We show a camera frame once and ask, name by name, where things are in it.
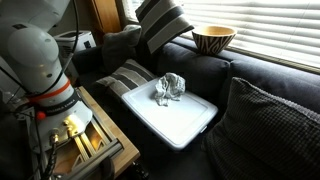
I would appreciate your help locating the large striped throw pillow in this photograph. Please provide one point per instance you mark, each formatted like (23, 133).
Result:
(163, 23)

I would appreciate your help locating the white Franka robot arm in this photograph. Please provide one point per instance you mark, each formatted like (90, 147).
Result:
(33, 60)

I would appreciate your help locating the flat striped throw pillow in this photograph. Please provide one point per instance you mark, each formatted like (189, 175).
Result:
(128, 78)

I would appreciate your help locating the dark gray couch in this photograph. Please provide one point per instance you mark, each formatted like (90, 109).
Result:
(206, 70)

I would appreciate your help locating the smooth gray couch pillow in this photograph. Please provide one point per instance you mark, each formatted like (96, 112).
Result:
(118, 48)

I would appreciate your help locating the gray waffle texture pillow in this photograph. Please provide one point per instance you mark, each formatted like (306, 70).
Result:
(266, 133)

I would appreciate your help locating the crumpled white cloth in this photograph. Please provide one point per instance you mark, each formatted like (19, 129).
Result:
(170, 88)

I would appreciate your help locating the white plastic tray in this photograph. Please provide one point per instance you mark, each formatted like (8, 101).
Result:
(176, 120)

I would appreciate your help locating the wooden table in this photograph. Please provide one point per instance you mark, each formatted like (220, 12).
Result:
(125, 148)

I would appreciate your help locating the light gray folded blanket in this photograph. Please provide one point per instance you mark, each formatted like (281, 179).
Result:
(131, 27)

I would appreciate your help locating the zebra pattern wooden bowl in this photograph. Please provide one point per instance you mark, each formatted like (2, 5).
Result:
(213, 41)

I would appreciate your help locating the white air purifier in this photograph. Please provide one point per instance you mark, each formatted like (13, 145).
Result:
(81, 38)

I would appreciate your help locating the white window blinds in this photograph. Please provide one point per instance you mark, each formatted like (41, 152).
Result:
(266, 23)

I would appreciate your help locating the metal robot mounting frame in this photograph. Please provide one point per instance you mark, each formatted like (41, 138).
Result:
(96, 151)

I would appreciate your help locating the wooden wall panel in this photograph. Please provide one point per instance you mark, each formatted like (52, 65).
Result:
(106, 15)

